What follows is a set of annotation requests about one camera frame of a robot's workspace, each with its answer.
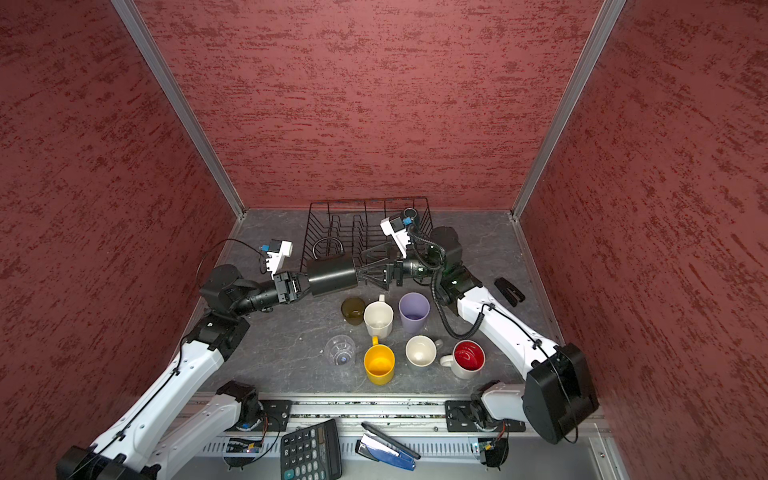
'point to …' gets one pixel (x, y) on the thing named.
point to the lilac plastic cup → (414, 308)
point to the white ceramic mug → (378, 317)
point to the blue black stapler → (377, 447)
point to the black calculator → (311, 453)
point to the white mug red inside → (466, 360)
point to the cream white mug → (421, 350)
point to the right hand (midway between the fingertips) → (358, 271)
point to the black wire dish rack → (355, 227)
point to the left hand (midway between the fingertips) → (325, 285)
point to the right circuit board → (493, 451)
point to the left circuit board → (241, 445)
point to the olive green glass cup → (352, 309)
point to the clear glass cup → (339, 349)
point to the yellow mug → (380, 362)
